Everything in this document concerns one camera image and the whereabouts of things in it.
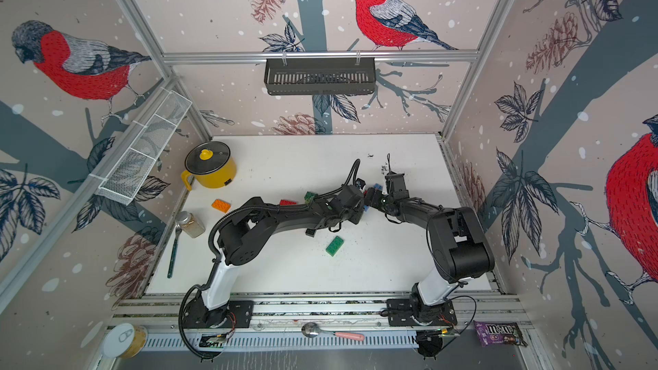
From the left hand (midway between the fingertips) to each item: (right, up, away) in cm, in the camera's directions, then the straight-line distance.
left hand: (365, 204), depth 93 cm
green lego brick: (-11, -13, -8) cm, 19 cm away
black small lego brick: (-20, -9, -5) cm, 23 cm away
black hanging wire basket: (-18, +52, +12) cm, 56 cm away
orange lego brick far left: (-56, -1, +4) cm, 56 cm away
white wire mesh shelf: (-80, +11, -12) cm, 81 cm away
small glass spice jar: (-60, -5, -9) cm, 61 cm away
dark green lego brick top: (-21, +2, +5) cm, 22 cm away
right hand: (+4, +2, +4) cm, 6 cm away
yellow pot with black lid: (-62, +15, +8) cm, 64 cm away
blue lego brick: (+6, +6, +8) cm, 11 cm away
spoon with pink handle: (-18, -33, -21) cm, 43 cm away
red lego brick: (-31, -1, +8) cm, 32 cm away
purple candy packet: (+32, -31, -24) cm, 51 cm away
